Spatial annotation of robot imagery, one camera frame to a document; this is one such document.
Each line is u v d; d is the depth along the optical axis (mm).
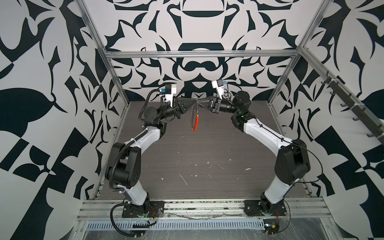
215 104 649
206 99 677
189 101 639
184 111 665
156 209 734
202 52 911
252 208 742
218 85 649
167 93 607
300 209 768
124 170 463
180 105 644
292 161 462
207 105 695
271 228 714
